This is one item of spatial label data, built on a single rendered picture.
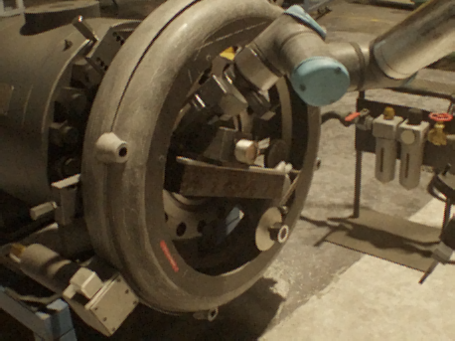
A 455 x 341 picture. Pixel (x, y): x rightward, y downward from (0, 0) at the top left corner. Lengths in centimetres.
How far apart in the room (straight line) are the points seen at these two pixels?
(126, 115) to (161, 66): 11
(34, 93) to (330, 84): 71
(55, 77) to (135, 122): 38
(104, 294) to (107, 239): 11
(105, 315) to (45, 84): 56
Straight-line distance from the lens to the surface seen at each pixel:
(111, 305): 111
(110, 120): 100
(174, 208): 130
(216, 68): 132
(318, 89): 96
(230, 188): 120
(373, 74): 101
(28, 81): 141
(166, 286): 116
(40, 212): 106
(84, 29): 105
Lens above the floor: 110
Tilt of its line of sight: 24 degrees down
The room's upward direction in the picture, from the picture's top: 3 degrees counter-clockwise
